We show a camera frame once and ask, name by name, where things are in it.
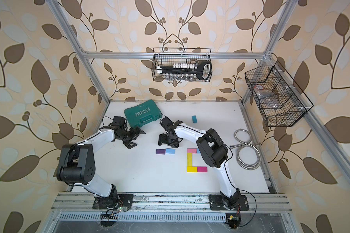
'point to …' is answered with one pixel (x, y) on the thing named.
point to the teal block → (194, 119)
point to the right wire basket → (281, 103)
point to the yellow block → (191, 169)
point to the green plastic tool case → (142, 113)
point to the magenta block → (202, 169)
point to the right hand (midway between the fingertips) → (164, 145)
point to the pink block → (192, 150)
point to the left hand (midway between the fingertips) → (139, 135)
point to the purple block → (160, 151)
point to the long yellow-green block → (189, 159)
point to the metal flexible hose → (248, 155)
